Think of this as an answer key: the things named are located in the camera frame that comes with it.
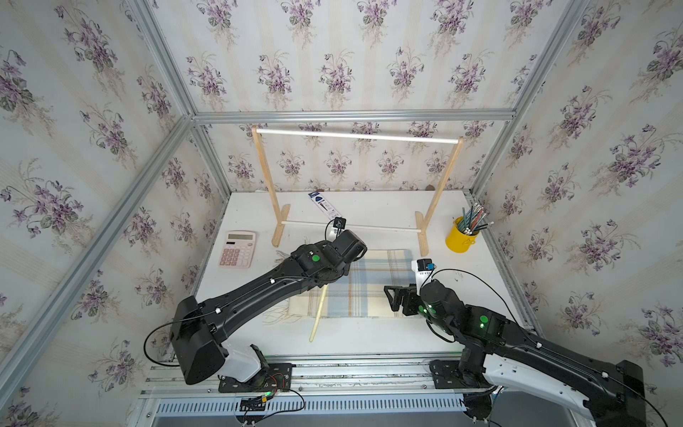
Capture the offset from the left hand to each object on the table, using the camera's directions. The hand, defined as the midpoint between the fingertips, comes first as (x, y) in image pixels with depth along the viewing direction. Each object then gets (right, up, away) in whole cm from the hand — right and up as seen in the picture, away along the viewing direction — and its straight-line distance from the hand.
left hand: (342, 258), depth 77 cm
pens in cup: (+48, +11, +19) cm, 52 cm away
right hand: (+16, -8, -2) cm, 18 cm away
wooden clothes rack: (+32, +9, +28) cm, 44 cm away
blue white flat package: (-5, +14, +34) cm, 37 cm away
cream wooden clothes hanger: (-6, -13, -8) cm, 16 cm away
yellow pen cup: (+42, +4, +19) cm, 47 cm away
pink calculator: (-40, 0, +21) cm, 45 cm away
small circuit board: (-24, -39, -6) cm, 46 cm away
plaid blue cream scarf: (+7, -14, +11) cm, 19 cm away
